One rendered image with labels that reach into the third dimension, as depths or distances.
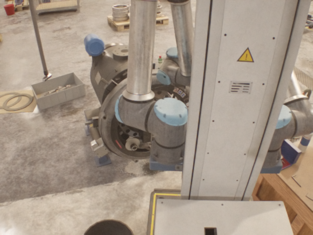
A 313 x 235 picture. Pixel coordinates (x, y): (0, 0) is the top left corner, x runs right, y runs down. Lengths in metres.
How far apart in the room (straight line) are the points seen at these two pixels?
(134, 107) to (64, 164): 1.52
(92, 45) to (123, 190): 1.24
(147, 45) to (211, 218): 0.76
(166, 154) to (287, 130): 0.56
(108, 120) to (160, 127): 0.70
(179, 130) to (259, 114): 0.36
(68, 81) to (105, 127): 2.07
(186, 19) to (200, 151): 0.55
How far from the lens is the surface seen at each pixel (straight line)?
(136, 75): 1.17
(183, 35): 1.20
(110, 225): 1.75
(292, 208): 1.95
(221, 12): 0.83
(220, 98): 0.96
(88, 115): 2.70
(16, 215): 2.39
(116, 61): 2.24
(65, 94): 3.43
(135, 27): 1.13
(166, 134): 1.18
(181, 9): 1.12
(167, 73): 1.44
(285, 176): 1.95
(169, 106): 1.18
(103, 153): 2.02
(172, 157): 1.26
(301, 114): 1.35
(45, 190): 2.46
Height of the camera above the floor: 1.79
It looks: 36 degrees down
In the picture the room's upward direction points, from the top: straight up
